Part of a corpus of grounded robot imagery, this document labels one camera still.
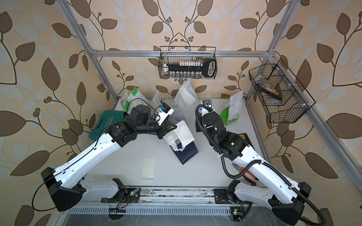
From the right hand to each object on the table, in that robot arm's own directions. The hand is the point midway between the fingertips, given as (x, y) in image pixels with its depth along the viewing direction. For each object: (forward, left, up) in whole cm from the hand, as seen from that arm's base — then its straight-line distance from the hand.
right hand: (201, 114), depth 68 cm
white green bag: (+14, -23, -18) cm, 32 cm away
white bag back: (+28, +6, -17) cm, 33 cm away
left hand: (-4, +13, -1) cm, 14 cm away
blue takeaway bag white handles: (+20, +26, -10) cm, 35 cm away
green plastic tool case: (+21, +64, -27) cm, 73 cm away
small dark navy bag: (+19, +46, -7) cm, 50 cm away
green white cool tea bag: (+23, +40, -10) cm, 47 cm away
